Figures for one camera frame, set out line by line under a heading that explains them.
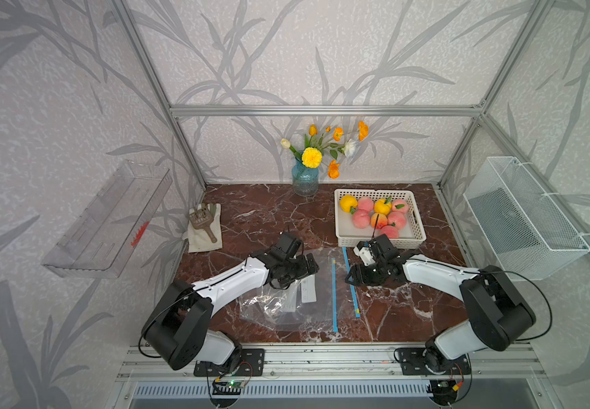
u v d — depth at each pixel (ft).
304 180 3.57
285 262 2.19
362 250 2.77
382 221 3.33
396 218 3.33
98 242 2.11
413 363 2.39
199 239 3.33
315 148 3.08
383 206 3.45
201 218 3.45
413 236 3.32
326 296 2.85
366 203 3.48
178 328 1.38
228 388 2.36
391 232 3.23
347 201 3.47
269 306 2.65
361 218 3.33
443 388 2.48
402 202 3.53
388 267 2.23
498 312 1.44
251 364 2.39
